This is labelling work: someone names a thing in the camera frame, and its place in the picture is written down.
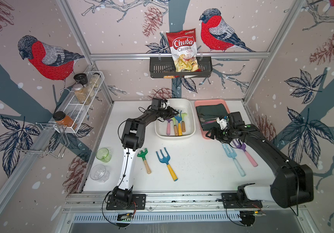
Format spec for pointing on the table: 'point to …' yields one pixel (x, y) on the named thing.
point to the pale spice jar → (94, 80)
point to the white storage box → (185, 105)
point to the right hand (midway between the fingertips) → (211, 134)
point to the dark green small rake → (143, 155)
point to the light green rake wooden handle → (175, 130)
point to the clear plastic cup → (99, 172)
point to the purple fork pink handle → (168, 126)
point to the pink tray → (201, 102)
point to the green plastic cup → (104, 155)
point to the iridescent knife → (209, 121)
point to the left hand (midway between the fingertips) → (180, 110)
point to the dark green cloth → (208, 114)
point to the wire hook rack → (45, 139)
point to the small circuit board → (125, 217)
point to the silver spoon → (203, 120)
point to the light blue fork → (231, 153)
